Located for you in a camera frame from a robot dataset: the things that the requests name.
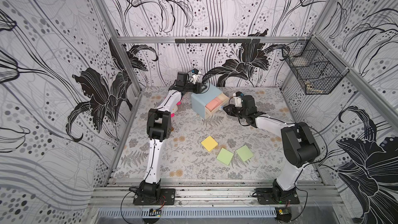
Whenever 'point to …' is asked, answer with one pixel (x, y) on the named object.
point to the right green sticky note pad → (244, 153)
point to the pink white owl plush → (175, 109)
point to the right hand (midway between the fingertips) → (226, 106)
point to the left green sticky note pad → (225, 156)
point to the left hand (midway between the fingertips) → (204, 86)
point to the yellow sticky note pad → (209, 143)
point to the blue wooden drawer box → (204, 95)
